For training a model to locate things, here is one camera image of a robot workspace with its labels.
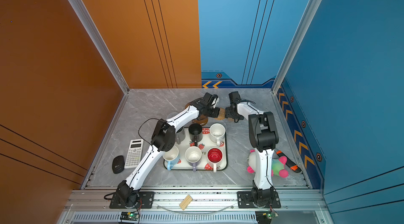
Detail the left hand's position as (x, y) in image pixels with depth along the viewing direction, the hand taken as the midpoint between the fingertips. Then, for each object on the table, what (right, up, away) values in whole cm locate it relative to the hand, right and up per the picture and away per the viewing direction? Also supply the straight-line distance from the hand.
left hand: (219, 112), depth 105 cm
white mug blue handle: (-28, -24, -19) cm, 41 cm away
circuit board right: (+18, -45, -35) cm, 60 cm away
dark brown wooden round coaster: (-11, -4, -12) cm, 17 cm away
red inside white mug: (-4, -23, -20) cm, 30 cm away
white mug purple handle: (-16, -22, -19) cm, 34 cm away
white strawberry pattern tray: (-9, -23, -18) cm, 31 cm away
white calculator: (-49, -22, -18) cm, 57 cm away
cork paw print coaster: (+1, -1, -2) cm, 3 cm away
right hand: (+8, -2, 0) cm, 8 cm away
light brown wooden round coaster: (-23, +5, +7) cm, 24 cm away
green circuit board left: (-44, -45, -34) cm, 72 cm away
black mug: (-15, -12, -12) cm, 23 cm away
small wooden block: (-19, -40, -34) cm, 56 cm away
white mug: (-3, -12, -11) cm, 17 cm away
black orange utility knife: (+37, -27, -22) cm, 51 cm away
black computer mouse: (-56, -27, -22) cm, 66 cm away
